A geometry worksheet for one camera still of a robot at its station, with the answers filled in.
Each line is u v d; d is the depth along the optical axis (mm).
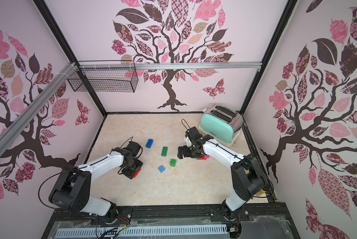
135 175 876
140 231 698
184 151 783
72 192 431
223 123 902
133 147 744
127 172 740
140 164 807
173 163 897
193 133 702
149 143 1002
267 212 759
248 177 446
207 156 917
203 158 928
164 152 948
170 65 923
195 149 640
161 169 896
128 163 680
